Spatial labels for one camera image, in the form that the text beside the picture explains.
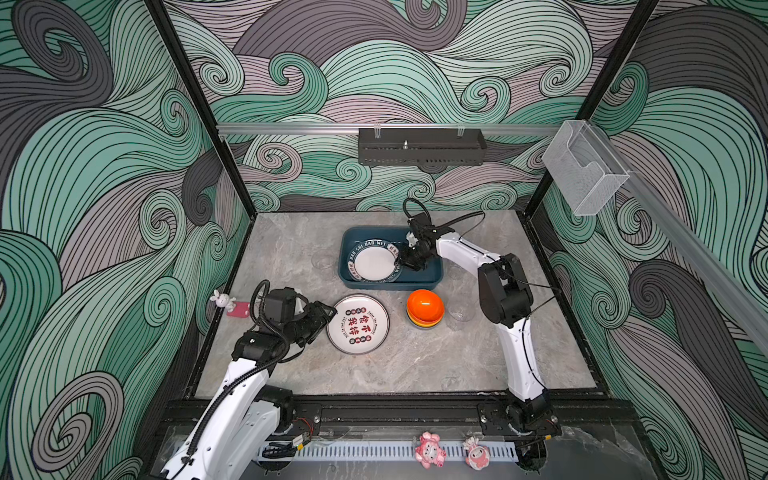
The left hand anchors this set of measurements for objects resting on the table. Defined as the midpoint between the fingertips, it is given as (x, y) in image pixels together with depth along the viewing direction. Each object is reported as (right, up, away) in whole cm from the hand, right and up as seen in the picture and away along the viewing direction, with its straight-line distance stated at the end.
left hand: (334, 313), depth 78 cm
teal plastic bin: (+29, +7, +19) cm, 35 cm away
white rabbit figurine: (-35, +1, +9) cm, 36 cm away
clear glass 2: (+38, -4, +13) cm, 40 cm away
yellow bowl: (+25, -5, +7) cm, 27 cm away
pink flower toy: (+23, -28, -12) cm, 38 cm away
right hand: (+18, +12, +22) cm, 31 cm away
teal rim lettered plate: (+10, +12, +25) cm, 29 cm away
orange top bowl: (+26, -1, +10) cm, 28 cm away
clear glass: (-7, +13, +22) cm, 27 cm away
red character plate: (+6, -7, +12) cm, 15 cm away
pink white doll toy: (+34, -29, -12) cm, 47 cm away
